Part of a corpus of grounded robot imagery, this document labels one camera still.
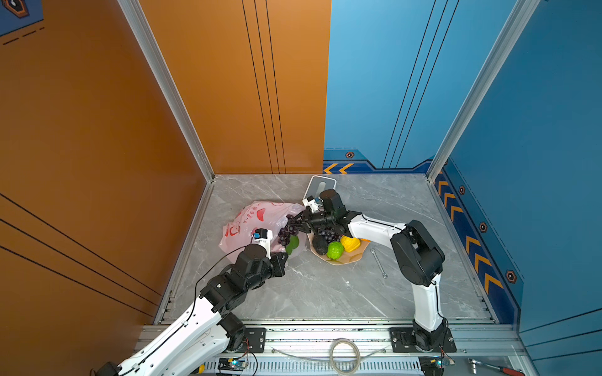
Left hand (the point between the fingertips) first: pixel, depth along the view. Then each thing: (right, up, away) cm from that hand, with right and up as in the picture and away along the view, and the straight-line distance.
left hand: (291, 253), depth 75 cm
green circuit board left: (-19, -33, -4) cm, 39 cm away
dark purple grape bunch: (-3, +5, +7) cm, 9 cm away
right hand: (-1, +8, +9) cm, 12 cm away
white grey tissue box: (+10, +24, +36) cm, 44 cm away
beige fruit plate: (+20, -5, +12) cm, 24 cm away
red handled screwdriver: (+64, -33, -7) cm, 72 cm away
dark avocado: (+10, 0, +12) cm, 15 cm away
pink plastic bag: (-19, +6, +6) cm, 21 cm away
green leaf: (0, +2, +6) cm, 6 cm away
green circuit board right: (+44, -33, -5) cm, 55 cm away
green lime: (+15, -2, +11) cm, 19 cm away
